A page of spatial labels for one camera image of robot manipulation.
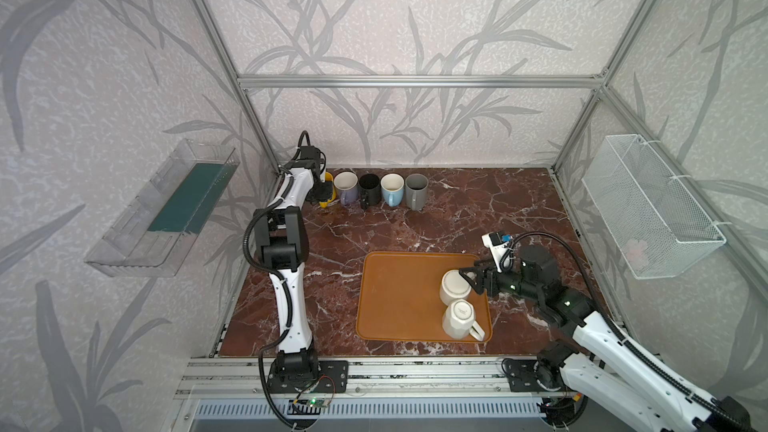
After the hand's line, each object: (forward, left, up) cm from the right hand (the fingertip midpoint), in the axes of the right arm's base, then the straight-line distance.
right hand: (468, 258), depth 77 cm
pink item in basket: (-1, -41, +5) cm, 41 cm away
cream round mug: (-4, +3, -9) cm, 10 cm away
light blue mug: (+34, +21, -11) cm, 42 cm away
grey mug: (+29, +13, -8) cm, 32 cm away
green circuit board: (-29, +37, -16) cm, 50 cm away
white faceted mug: (-14, +3, -6) cm, 16 cm away
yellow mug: (+35, +43, -7) cm, 56 cm away
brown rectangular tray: (-4, +18, -19) cm, 26 cm away
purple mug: (+37, +38, -13) cm, 55 cm away
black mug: (+32, +29, -10) cm, 44 cm away
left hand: (+32, +44, -8) cm, 56 cm away
